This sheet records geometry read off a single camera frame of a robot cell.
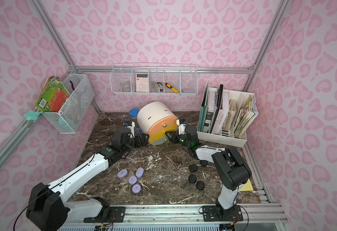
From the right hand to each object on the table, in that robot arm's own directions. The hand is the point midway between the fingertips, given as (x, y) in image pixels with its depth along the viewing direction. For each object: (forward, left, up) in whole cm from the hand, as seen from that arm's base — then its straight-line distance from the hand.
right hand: (166, 133), depth 88 cm
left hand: (-4, +13, +5) cm, 15 cm away
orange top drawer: (+2, +2, +7) cm, 8 cm away
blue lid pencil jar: (+11, +21, +7) cm, 24 cm away
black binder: (+9, -31, +14) cm, 35 cm away
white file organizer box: (+26, -48, +3) cm, 54 cm away
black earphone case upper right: (-13, -23, -14) cm, 30 cm away
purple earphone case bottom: (-29, +16, -12) cm, 35 cm away
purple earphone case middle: (-24, +19, -13) cm, 34 cm away
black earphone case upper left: (-16, -16, -13) cm, 27 cm away
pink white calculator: (+28, +17, +15) cm, 36 cm away
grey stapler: (+31, +8, +11) cm, 33 cm away
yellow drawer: (-1, +4, 0) cm, 5 cm away
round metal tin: (+26, +27, +14) cm, 40 cm away
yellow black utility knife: (+30, 0, +12) cm, 33 cm away
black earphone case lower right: (-26, -20, -14) cm, 36 cm away
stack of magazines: (+8, -47, +7) cm, 49 cm away
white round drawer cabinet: (+4, +6, +9) cm, 11 cm away
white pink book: (+7, -33, +10) cm, 35 cm away
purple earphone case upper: (-20, +16, -13) cm, 29 cm away
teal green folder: (+7, -22, +13) cm, 26 cm away
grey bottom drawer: (-2, +5, -7) cm, 8 cm away
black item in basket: (+20, +57, +20) cm, 64 cm away
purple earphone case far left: (-21, +26, -12) cm, 35 cm away
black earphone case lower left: (-23, -15, -13) cm, 31 cm away
